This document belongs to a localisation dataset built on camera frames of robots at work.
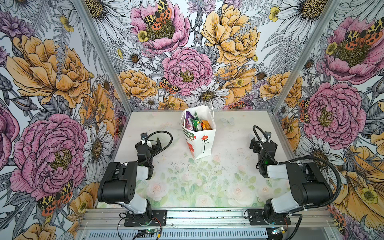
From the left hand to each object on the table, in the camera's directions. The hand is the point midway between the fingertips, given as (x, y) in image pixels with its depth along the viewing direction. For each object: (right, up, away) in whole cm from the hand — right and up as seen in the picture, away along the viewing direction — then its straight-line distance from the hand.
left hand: (151, 142), depth 94 cm
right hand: (+68, 0, -1) cm, 68 cm away
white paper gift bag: (+30, +1, -9) cm, 32 cm away
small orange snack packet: (+33, +11, -7) cm, 35 cm away
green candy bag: (+28, +12, -11) cm, 32 cm away
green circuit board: (+7, -39, -23) cm, 45 cm away
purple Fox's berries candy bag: (+24, +12, -9) cm, 28 cm away
